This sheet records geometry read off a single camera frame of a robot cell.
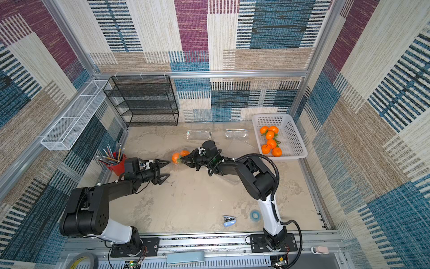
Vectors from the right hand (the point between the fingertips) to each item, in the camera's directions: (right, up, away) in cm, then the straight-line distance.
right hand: (182, 160), depth 88 cm
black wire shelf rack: (-29, +35, +21) cm, 50 cm away
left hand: (-6, -4, +1) cm, 7 cm away
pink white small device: (+60, -34, -20) cm, 71 cm away
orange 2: (+48, +5, +13) cm, 50 cm away
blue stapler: (+24, -27, -9) cm, 37 cm away
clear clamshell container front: (-1, -2, -2) cm, 3 cm away
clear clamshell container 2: (+28, -11, +6) cm, 30 cm away
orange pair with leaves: (+49, +17, +22) cm, 56 cm away
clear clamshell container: (+4, +14, +14) cm, 20 cm away
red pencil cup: (-37, -2, +4) cm, 37 cm away
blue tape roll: (+37, -26, -7) cm, 45 cm away
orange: (+54, +3, +13) cm, 56 cm away
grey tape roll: (-37, -37, -18) cm, 55 cm away
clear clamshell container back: (+31, +15, +24) cm, 42 cm away
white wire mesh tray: (-46, +13, -17) cm, 51 cm away
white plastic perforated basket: (+57, +13, +20) cm, 62 cm away
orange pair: (+51, +8, +14) cm, 53 cm away
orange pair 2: (-4, +1, +4) cm, 6 cm away
